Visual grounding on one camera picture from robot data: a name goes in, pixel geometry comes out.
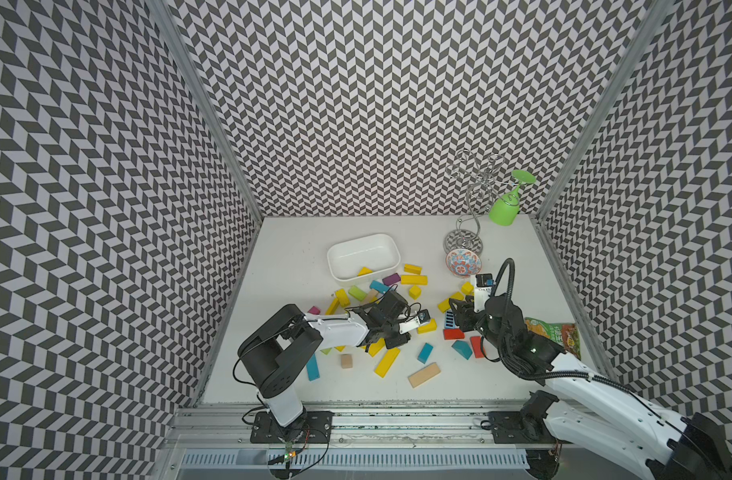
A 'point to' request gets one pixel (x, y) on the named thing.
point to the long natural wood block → (422, 375)
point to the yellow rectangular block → (430, 327)
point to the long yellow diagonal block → (332, 307)
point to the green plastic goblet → (504, 210)
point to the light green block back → (358, 293)
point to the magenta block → (314, 311)
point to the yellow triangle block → (364, 270)
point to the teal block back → (378, 286)
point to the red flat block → (453, 333)
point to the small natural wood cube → (346, 361)
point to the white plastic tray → (378, 253)
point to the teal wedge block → (463, 348)
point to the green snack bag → (565, 335)
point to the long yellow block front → (386, 361)
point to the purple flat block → (391, 279)
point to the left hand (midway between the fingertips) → (402, 328)
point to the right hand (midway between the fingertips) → (458, 304)
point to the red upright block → (477, 346)
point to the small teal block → (425, 352)
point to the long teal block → (313, 370)
